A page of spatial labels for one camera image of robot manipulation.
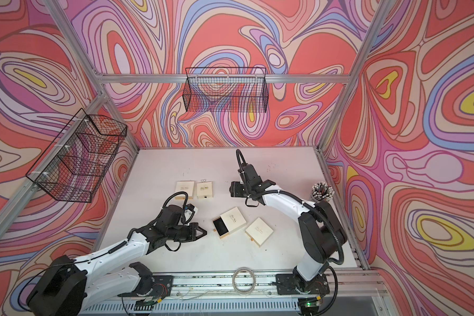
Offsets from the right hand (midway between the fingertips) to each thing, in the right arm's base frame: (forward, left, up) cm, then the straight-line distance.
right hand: (237, 194), depth 90 cm
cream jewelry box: (-11, +4, -6) cm, 13 cm away
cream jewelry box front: (-16, -9, -6) cm, 19 cm away
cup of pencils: (-4, -36, +6) cm, 37 cm away
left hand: (-18, +12, -3) cm, 22 cm away
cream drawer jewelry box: (+9, +26, -5) cm, 28 cm away
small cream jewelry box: (+6, +17, -6) cm, 19 cm away
